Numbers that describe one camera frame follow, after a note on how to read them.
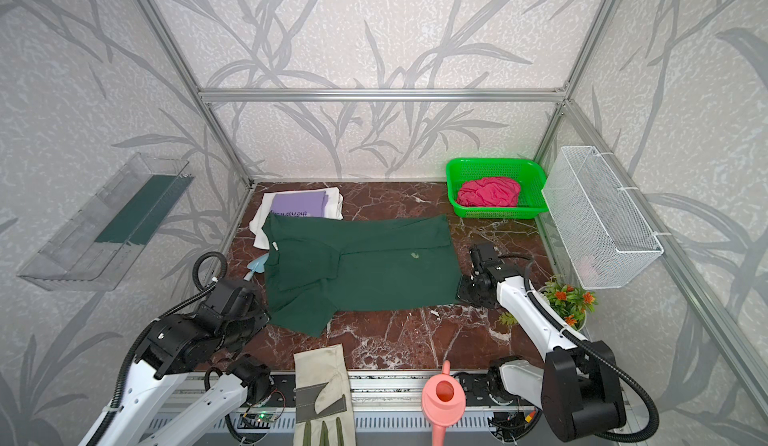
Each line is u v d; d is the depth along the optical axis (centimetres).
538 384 51
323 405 71
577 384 40
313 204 110
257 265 94
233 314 52
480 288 62
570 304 71
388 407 73
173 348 43
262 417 71
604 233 62
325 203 108
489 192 111
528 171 116
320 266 96
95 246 64
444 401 62
